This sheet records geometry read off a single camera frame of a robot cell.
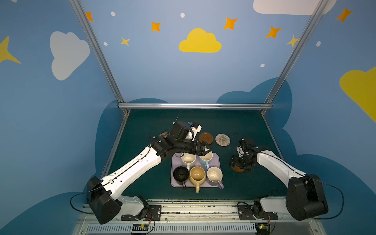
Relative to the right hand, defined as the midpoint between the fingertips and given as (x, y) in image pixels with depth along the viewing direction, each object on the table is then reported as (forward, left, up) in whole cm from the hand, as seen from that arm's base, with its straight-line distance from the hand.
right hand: (237, 163), depth 87 cm
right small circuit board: (-31, -10, -8) cm, 34 cm away
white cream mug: (+3, +30, -4) cm, 30 cm away
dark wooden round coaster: (+21, +18, -4) cm, 28 cm away
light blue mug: (0, +19, +4) cm, 19 cm away
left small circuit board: (-34, +52, -7) cm, 63 cm away
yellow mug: (-8, +24, -3) cm, 25 cm away
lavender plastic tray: (+2, +38, -4) cm, 38 cm away
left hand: (-2, +21, +22) cm, 31 cm away
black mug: (-8, +34, -3) cm, 35 cm away
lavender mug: (-7, +14, -3) cm, 15 cm away
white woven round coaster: (+20, +6, -5) cm, 22 cm away
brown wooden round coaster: (-3, 0, -1) cm, 3 cm away
